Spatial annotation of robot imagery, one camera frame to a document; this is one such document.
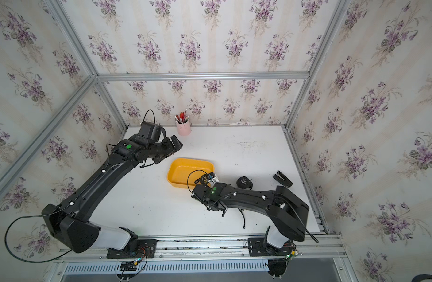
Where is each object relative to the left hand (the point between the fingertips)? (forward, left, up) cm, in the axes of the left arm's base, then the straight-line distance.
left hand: (178, 148), depth 76 cm
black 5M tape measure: (-6, -31, -21) cm, 38 cm away
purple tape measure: (-12, -14, -6) cm, 19 cm away
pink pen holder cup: (+31, +4, -20) cm, 37 cm away
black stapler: (-3, -53, -23) cm, 57 cm away
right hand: (-13, -21, -19) cm, 32 cm away
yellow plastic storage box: (+3, +1, -26) cm, 26 cm away
